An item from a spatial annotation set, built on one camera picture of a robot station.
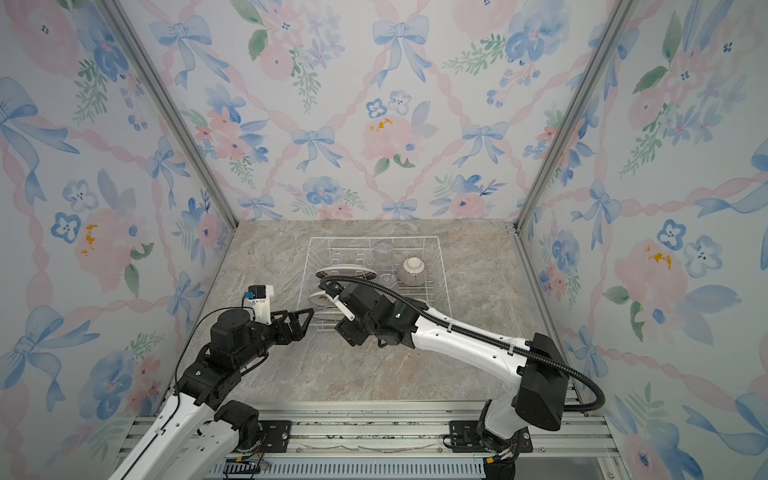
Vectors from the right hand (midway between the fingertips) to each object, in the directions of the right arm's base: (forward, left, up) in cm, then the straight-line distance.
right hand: (348, 314), depth 76 cm
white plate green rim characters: (+9, +10, -8) cm, 15 cm away
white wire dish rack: (+36, +15, -18) cm, 43 cm away
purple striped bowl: (+22, -18, -11) cm, 30 cm away
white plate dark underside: (+21, +2, -10) cm, 24 cm away
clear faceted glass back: (+27, -8, -8) cm, 30 cm away
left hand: (0, +12, +2) cm, 12 cm away
